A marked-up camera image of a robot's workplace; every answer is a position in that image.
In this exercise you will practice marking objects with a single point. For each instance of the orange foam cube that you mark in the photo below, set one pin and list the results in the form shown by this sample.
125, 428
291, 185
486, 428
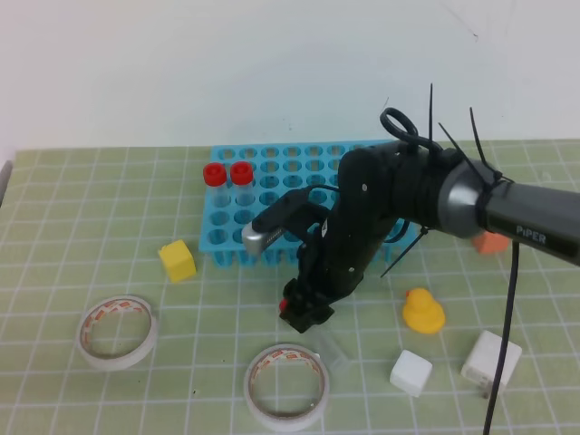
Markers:
488, 243

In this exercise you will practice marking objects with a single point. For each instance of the white tape roll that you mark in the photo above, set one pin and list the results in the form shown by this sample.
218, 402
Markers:
289, 422
113, 305

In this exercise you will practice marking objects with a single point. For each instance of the red-capped tube far left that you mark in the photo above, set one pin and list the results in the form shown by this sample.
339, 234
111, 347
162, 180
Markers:
215, 177

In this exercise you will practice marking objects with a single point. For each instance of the red-capped clear test tube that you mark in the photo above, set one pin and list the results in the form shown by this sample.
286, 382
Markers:
329, 351

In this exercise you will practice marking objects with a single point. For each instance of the yellow rubber duck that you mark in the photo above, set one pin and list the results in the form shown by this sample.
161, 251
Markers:
422, 312

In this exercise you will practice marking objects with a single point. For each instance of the white power adapter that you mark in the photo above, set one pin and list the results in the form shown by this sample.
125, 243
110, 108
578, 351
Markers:
481, 364

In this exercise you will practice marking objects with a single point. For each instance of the left white tape roll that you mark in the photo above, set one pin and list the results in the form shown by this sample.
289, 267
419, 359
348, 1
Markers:
113, 305

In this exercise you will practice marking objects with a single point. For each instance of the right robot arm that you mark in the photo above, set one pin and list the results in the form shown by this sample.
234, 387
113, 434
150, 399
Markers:
461, 198

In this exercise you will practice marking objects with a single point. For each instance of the white foam cube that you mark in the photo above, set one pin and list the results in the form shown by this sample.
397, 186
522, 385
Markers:
410, 373

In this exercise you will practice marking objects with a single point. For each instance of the green grid cutting mat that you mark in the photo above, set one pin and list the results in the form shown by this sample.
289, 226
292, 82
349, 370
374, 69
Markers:
80, 226

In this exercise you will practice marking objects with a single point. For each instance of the blue test tube rack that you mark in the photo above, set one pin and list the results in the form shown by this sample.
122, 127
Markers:
277, 168

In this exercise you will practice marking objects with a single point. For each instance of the centre white tape roll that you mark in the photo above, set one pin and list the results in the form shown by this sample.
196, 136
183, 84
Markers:
289, 422

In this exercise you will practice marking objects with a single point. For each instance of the yellow foam cube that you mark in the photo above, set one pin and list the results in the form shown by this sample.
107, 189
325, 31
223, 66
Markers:
178, 262

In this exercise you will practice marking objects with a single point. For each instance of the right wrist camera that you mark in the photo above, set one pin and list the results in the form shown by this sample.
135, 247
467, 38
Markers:
293, 212

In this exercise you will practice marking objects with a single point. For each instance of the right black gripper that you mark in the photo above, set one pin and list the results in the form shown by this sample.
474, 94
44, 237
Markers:
341, 242

